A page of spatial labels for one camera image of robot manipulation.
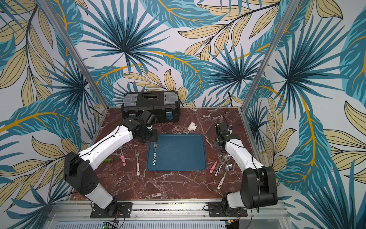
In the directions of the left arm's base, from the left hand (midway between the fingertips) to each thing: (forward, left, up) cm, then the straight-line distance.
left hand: (153, 140), depth 82 cm
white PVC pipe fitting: (+20, -24, -13) cm, 34 cm away
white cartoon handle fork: (0, +13, -16) cm, 21 cm away
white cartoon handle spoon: (-9, -45, -14) cm, 48 cm away
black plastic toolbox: (+27, -4, +2) cm, 27 cm away
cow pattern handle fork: (-4, +1, -14) cm, 15 cm away
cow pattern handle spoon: (-4, -45, -14) cm, 47 cm away
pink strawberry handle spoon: (-6, +20, -15) cm, 26 cm away
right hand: (+2, -42, -6) cm, 42 cm away
